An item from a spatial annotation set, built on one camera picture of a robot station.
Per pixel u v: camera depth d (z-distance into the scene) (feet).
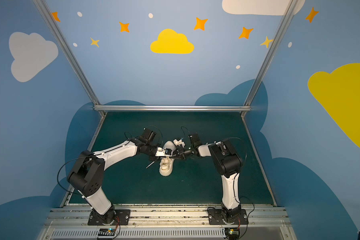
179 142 3.04
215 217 2.43
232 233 2.40
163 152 2.52
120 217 2.45
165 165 2.83
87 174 1.53
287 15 2.36
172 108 3.51
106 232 2.40
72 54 2.83
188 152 2.82
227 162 1.80
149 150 2.55
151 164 3.03
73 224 2.45
